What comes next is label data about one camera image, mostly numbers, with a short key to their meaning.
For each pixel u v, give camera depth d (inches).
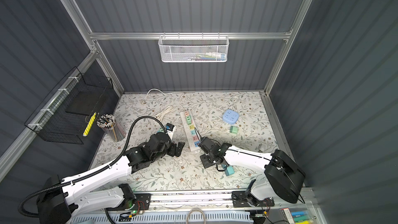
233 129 38.6
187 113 39.0
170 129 26.8
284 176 17.0
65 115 28.0
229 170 31.6
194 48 48.7
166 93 47.6
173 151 27.3
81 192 17.1
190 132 37.8
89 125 27.2
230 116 40.3
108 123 32.5
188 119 37.9
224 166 32.5
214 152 25.8
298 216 27.6
